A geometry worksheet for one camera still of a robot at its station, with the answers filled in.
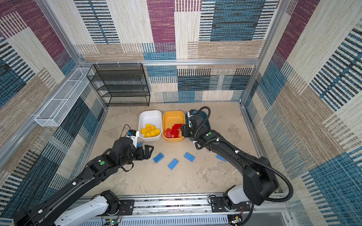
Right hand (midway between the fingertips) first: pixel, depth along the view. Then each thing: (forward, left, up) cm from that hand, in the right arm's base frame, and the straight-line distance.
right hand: (188, 129), depth 85 cm
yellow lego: (+6, +21, -12) cm, 25 cm away
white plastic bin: (+21, +26, -14) cm, 36 cm away
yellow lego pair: (+10, +28, -13) cm, 33 cm away
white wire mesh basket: (-2, +66, +18) cm, 69 cm away
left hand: (-13, +22, +2) cm, 25 cm away
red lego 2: (+10, +10, -13) cm, 19 cm away
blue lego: (-15, +9, -15) cm, 23 cm away
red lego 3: (+7, +13, -13) cm, 19 cm away
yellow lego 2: (+5, +28, -12) cm, 31 cm away
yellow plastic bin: (+15, +11, -13) cm, 23 cm away
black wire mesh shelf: (+40, +50, +3) cm, 64 cm away
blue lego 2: (-11, -1, -15) cm, 19 cm away
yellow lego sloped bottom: (+10, +25, -13) cm, 30 cm away
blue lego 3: (-12, -19, -15) cm, 27 cm away
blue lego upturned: (-11, +18, -14) cm, 26 cm away
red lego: (+14, +7, -16) cm, 22 cm away
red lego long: (+6, +8, -13) cm, 16 cm away
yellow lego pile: (+6, +24, -13) cm, 28 cm away
